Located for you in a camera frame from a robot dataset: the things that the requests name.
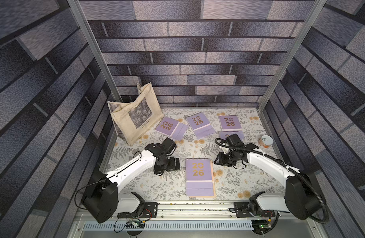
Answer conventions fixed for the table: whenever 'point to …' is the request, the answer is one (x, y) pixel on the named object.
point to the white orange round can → (265, 142)
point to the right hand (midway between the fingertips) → (216, 161)
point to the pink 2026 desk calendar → (214, 195)
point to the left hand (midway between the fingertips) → (173, 168)
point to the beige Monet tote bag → (142, 110)
